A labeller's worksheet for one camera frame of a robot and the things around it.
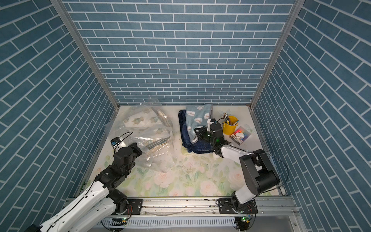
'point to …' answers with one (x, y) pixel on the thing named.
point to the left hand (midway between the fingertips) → (141, 142)
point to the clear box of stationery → (240, 135)
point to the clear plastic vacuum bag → (159, 151)
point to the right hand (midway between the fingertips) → (194, 130)
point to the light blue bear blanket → (197, 116)
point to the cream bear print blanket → (148, 119)
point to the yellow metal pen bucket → (229, 129)
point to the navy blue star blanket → (201, 147)
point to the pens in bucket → (225, 116)
